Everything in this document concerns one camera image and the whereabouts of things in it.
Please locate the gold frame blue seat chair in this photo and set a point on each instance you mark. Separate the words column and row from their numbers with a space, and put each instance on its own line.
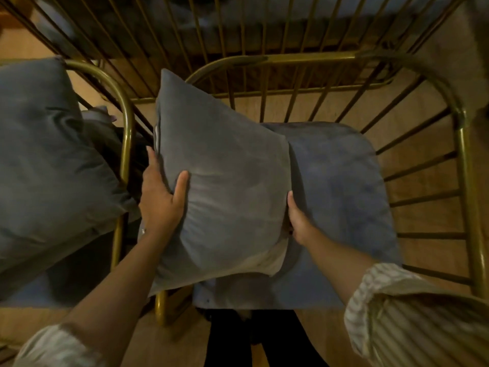
column 127, row 149
column 336, row 187

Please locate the person's left hand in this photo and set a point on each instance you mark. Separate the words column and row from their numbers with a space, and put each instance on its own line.
column 160, row 210

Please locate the person's striped beige shirt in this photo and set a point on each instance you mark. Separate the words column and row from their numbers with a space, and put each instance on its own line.
column 420, row 321

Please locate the person's left forearm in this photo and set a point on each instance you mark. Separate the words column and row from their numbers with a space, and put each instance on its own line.
column 114, row 294

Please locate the gold frame grey bench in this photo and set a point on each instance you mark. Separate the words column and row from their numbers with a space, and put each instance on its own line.
column 252, row 15

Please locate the person's right hand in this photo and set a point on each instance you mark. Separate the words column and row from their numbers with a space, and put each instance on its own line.
column 300, row 229

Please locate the person's right forearm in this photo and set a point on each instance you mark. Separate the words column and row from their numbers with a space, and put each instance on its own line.
column 340, row 267

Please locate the person's black trousers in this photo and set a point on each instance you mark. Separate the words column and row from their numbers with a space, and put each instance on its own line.
column 267, row 340

